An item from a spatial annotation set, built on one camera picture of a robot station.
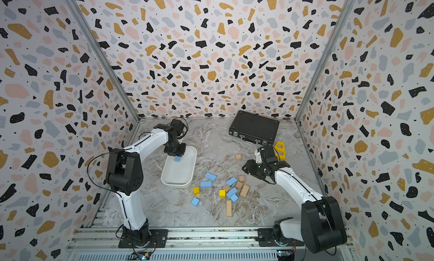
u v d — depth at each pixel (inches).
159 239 28.8
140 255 27.5
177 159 35.8
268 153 27.1
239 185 34.8
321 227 16.2
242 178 35.7
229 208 32.2
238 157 39.1
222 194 33.7
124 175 20.3
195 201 32.6
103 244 28.8
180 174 36.3
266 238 28.8
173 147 31.9
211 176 36.4
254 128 43.2
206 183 35.7
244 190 34.2
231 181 35.9
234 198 32.9
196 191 33.7
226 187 34.5
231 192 33.8
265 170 25.1
